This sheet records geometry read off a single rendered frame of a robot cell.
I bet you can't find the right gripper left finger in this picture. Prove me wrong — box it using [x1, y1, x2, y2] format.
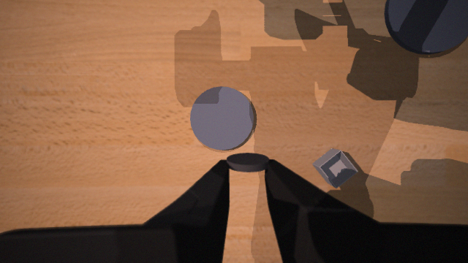
[0, 159, 230, 263]

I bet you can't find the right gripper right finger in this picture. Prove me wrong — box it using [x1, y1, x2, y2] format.
[265, 159, 468, 263]

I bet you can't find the grey square open box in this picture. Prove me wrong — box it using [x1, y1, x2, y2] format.
[313, 148, 358, 188]

